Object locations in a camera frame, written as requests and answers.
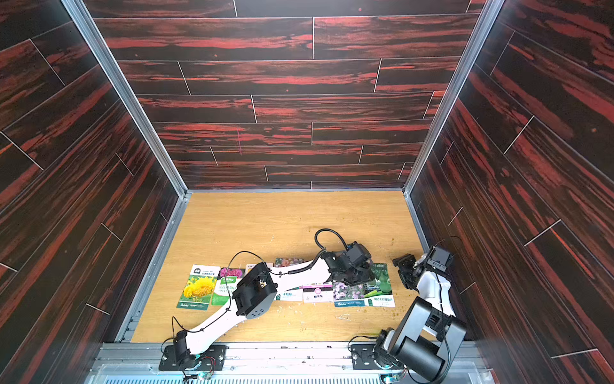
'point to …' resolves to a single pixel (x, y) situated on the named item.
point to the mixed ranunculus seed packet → (296, 294)
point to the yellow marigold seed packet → (199, 287)
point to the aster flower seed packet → (320, 294)
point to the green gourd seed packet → (379, 293)
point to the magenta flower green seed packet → (225, 282)
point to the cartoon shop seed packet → (249, 267)
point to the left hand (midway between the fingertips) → (377, 282)
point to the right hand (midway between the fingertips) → (402, 266)
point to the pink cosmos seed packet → (348, 296)
